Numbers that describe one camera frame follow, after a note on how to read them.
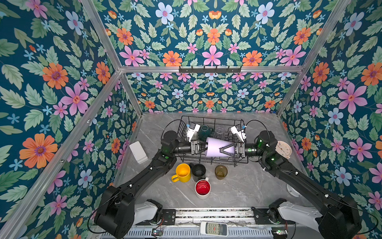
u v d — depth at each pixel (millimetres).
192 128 660
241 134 643
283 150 958
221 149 601
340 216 384
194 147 625
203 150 651
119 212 400
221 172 876
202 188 821
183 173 878
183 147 637
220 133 958
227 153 596
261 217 732
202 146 644
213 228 692
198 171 862
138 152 937
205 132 933
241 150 584
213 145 602
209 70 927
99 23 732
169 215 737
